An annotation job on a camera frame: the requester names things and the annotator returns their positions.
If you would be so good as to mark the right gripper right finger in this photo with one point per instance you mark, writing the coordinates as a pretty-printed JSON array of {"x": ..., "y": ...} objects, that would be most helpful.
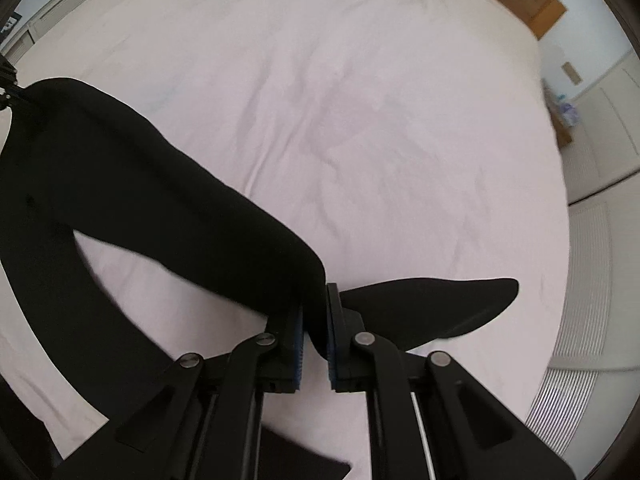
[{"x": 428, "y": 417}]

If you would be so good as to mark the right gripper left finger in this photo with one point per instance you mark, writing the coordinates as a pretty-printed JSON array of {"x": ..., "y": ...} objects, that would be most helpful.
[{"x": 201, "y": 418}]

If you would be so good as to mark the black pants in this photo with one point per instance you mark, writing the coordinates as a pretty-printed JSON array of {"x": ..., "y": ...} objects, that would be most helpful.
[{"x": 78, "y": 161}]

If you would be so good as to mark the white louvered wardrobe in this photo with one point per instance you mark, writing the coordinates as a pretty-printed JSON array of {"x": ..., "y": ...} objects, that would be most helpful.
[{"x": 592, "y": 381}]

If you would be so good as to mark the wooden nightstand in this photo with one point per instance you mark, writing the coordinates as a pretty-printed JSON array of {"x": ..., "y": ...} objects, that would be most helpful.
[{"x": 562, "y": 132}]

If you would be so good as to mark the pink bed sheet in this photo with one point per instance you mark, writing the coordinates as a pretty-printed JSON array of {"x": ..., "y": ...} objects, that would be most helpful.
[{"x": 397, "y": 138}]

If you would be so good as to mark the items on nightstand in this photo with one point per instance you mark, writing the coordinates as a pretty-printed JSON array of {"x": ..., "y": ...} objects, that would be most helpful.
[{"x": 561, "y": 107}]

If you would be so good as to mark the beige wall switch plate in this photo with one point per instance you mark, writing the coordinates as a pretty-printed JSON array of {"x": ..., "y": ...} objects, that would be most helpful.
[{"x": 571, "y": 73}]

